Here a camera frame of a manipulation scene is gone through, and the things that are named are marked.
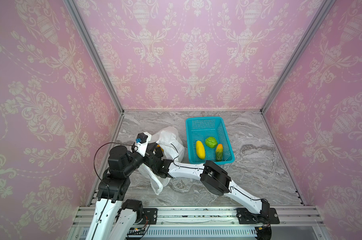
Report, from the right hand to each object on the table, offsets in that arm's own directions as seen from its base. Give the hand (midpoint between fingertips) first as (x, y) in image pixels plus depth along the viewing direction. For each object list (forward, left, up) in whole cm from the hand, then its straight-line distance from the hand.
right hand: (147, 150), depth 91 cm
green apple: (+4, -40, -1) cm, 40 cm away
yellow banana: (-11, -11, +22) cm, 27 cm away
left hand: (-10, -10, +23) cm, 27 cm away
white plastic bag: (-1, -12, +16) cm, 20 cm away
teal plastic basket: (+20, -34, -7) cm, 40 cm away
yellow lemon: (0, -33, -2) cm, 33 cm away
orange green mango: (-4, -44, -4) cm, 44 cm away
